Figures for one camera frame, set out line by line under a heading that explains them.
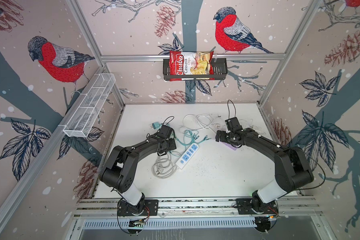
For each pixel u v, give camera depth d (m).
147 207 0.73
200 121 1.10
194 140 1.00
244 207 0.73
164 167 0.86
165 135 0.75
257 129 1.03
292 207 0.75
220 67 0.95
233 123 0.73
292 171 0.45
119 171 0.46
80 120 0.72
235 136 0.68
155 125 1.04
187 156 0.89
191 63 0.88
